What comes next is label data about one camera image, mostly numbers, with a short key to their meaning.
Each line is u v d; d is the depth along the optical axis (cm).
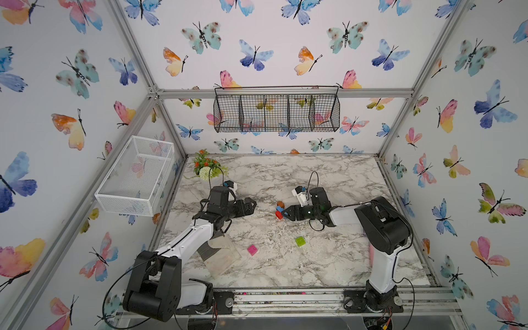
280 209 96
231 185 80
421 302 76
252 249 85
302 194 89
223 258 84
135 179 89
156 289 41
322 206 79
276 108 98
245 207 78
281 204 99
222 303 74
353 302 73
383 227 52
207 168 97
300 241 88
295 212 86
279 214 94
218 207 67
